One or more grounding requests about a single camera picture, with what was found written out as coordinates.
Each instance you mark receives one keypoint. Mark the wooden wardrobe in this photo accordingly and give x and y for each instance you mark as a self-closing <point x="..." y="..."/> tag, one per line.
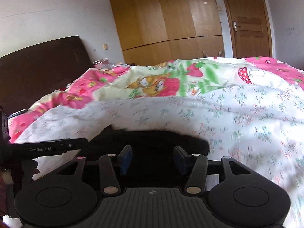
<point x="154" y="31"/>

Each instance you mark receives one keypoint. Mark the dark wooden headboard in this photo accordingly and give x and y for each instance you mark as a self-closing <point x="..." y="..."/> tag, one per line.
<point x="32" y="72"/>

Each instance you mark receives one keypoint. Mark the brown wooden door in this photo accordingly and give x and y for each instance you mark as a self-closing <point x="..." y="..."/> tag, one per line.
<point x="254" y="37"/>

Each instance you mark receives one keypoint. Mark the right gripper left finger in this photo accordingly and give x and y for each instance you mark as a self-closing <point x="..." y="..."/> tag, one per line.
<point x="125" y="158"/>

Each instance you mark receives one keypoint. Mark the silver door handle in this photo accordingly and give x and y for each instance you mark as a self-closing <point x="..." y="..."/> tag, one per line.
<point x="236" y="27"/>

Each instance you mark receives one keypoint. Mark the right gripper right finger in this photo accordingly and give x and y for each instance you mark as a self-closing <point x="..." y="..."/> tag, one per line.
<point x="182" y="160"/>

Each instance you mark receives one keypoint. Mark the floral pink white quilt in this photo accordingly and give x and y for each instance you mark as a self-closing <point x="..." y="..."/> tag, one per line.
<point x="250" y="109"/>

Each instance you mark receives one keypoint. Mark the clutter on nightstand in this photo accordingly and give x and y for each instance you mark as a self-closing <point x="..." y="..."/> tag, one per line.
<point x="104" y="64"/>

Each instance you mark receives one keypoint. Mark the black pants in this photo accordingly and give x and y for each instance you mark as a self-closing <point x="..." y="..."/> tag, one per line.
<point x="153" y="163"/>

